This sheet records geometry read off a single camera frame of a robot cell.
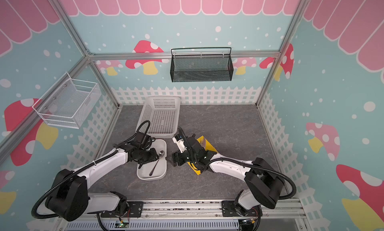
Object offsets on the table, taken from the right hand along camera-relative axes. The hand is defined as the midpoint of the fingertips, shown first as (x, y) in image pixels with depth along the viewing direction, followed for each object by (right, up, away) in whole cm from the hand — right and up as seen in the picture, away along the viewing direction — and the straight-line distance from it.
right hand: (170, 155), depth 79 cm
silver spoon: (-8, -2, +13) cm, 15 cm away
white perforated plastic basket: (-13, +24, +37) cm, 46 cm away
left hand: (-10, -5, +7) cm, 13 cm away
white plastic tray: (-10, -11, +9) cm, 17 cm away
